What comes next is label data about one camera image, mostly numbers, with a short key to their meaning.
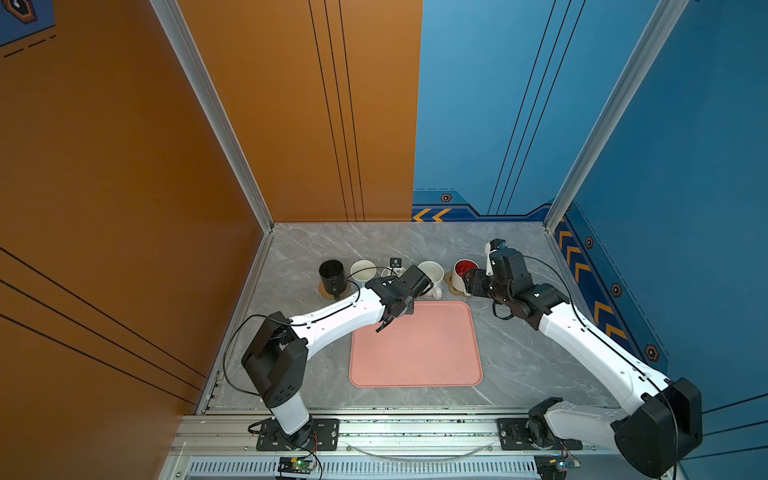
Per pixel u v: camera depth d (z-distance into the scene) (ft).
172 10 2.26
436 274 3.15
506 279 1.99
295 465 2.32
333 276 3.17
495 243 2.33
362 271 3.09
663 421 1.30
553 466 2.29
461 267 3.20
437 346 2.90
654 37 2.39
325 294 3.25
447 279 3.36
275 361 1.45
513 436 2.37
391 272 2.43
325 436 2.40
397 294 2.07
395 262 2.48
